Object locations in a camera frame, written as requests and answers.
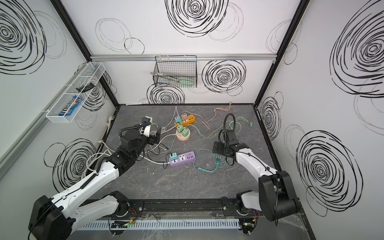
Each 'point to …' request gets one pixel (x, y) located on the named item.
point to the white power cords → (110, 119)
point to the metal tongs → (171, 77)
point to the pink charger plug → (184, 116)
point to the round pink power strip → (180, 137)
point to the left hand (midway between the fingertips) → (153, 125)
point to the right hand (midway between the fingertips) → (220, 148)
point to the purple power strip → (183, 158)
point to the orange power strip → (190, 118)
